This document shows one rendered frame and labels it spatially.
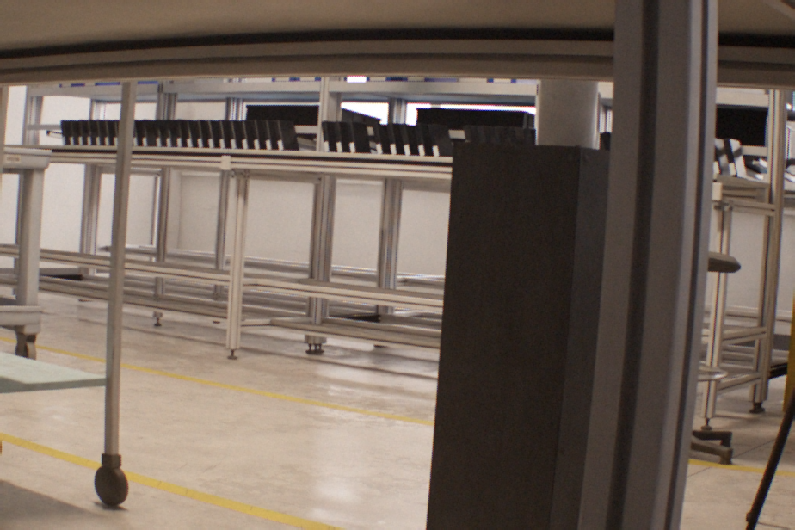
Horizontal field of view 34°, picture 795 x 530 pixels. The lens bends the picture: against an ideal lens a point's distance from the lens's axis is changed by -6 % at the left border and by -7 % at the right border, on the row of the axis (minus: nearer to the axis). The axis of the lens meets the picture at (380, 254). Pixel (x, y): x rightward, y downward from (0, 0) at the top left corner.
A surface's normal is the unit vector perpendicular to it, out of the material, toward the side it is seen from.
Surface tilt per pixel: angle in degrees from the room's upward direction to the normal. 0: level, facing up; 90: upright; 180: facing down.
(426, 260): 90
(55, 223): 90
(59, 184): 90
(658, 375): 90
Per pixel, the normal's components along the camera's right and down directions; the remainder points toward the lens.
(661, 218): -0.58, 0.00
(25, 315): 0.72, 0.07
